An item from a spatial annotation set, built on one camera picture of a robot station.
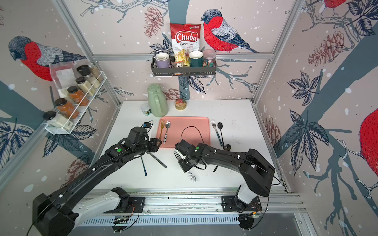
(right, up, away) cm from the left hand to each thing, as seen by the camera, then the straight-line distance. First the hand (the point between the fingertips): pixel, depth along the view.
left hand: (162, 138), depth 78 cm
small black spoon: (+36, +5, +26) cm, 45 cm away
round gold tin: (+7, +21, +37) cm, 43 cm away
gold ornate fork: (-6, +6, +28) cm, 30 cm away
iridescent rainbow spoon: (-11, -21, +6) cm, 25 cm away
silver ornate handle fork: (+11, -6, -11) cm, 16 cm away
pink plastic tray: (+18, +5, -7) cm, 20 cm away
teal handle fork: (+32, +7, +29) cm, 44 cm away
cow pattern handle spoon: (-1, +5, +26) cm, 26 cm away
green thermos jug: (-6, +22, +17) cm, 28 cm away
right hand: (+12, -15, +4) cm, 20 cm away
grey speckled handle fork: (-5, -16, +11) cm, 20 cm away
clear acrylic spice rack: (-41, +39, +10) cm, 57 cm away
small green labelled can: (-19, +17, +32) cm, 41 cm away
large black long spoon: (+39, -8, +14) cm, 42 cm away
